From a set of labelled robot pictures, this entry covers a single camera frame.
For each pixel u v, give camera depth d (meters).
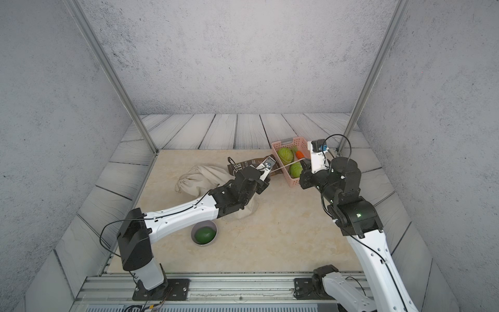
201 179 0.94
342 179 0.42
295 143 1.19
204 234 0.82
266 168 0.63
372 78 0.89
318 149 0.50
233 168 1.11
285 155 1.08
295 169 1.02
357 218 0.41
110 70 0.86
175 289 0.73
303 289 0.73
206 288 0.74
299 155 1.15
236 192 0.58
